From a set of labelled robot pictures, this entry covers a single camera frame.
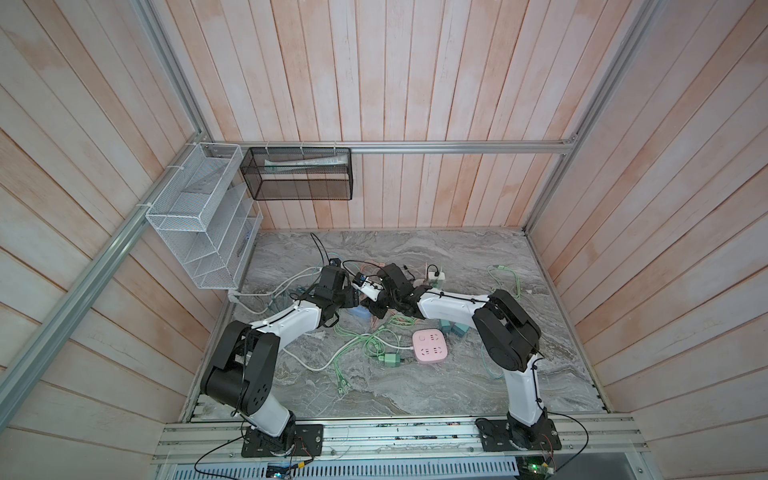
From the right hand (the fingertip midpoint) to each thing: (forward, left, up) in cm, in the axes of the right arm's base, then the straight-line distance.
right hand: (364, 297), depth 95 cm
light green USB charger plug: (-19, -9, -2) cm, 22 cm away
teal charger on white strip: (-8, -26, -4) cm, 27 cm away
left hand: (0, +6, +1) cm, 6 cm away
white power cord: (+2, +45, -4) cm, 45 cm away
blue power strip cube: (-5, 0, -2) cm, 5 cm away
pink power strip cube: (-14, -20, -3) cm, 25 cm away
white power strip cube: (+4, -23, +4) cm, 24 cm away
